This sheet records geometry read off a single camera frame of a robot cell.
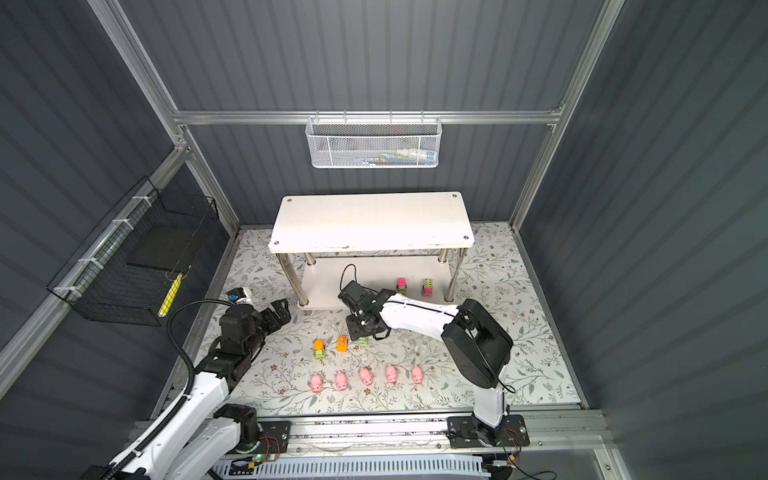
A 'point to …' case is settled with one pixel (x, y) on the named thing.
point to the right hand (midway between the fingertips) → (360, 331)
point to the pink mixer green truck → (401, 285)
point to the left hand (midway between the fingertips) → (273, 307)
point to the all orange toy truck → (342, 344)
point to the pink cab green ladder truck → (427, 290)
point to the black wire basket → (124, 271)
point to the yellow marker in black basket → (170, 295)
